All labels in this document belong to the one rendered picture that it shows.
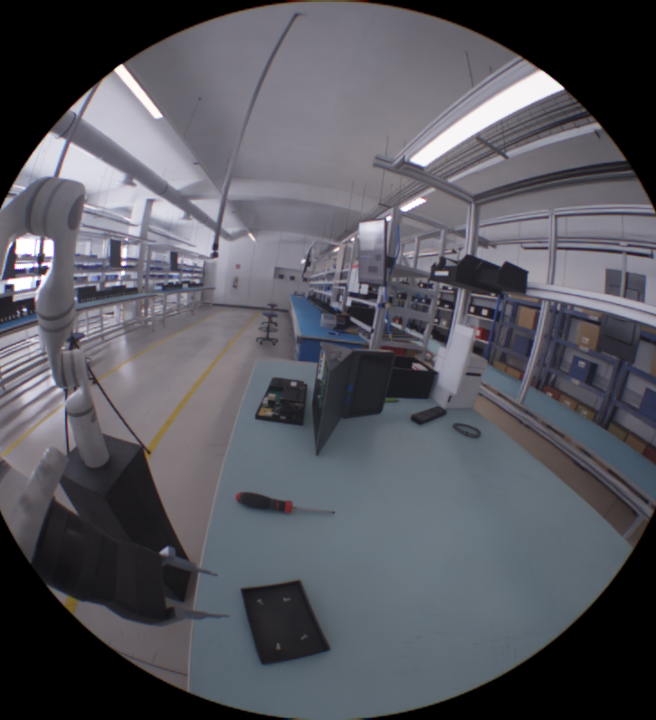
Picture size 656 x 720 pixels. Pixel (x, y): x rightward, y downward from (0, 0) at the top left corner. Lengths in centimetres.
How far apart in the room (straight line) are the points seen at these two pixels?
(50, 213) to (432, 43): 277
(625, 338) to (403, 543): 184
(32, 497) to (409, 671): 39
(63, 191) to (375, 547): 69
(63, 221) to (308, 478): 61
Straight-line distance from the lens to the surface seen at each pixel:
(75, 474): 85
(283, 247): 1188
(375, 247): 188
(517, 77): 62
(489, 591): 48
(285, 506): 43
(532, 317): 447
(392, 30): 278
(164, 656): 145
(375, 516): 47
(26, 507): 19
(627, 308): 75
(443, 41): 281
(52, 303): 52
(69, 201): 43
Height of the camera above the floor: 136
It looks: 16 degrees down
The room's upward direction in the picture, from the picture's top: 9 degrees clockwise
